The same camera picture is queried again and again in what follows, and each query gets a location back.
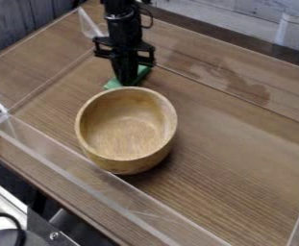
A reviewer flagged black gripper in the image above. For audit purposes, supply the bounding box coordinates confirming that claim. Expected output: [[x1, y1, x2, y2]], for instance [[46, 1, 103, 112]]
[[92, 6, 155, 86]]

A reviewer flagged grey metal bracket with screw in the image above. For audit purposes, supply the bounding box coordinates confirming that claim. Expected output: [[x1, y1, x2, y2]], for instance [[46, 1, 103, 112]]
[[24, 209, 80, 246]]

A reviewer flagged white container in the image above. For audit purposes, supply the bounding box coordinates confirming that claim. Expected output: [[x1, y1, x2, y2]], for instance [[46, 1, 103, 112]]
[[275, 12, 299, 51]]

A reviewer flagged clear acrylic tray wall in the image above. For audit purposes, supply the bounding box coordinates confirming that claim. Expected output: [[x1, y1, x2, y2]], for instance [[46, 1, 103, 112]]
[[0, 2, 299, 246]]

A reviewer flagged green rectangular block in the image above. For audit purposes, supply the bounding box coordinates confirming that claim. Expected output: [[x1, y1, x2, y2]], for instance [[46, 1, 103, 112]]
[[104, 65, 151, 89]]

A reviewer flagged brown wooden bowl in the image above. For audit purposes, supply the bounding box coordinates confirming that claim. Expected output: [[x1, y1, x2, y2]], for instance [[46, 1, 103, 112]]
[[74, 86, 177, 175]]

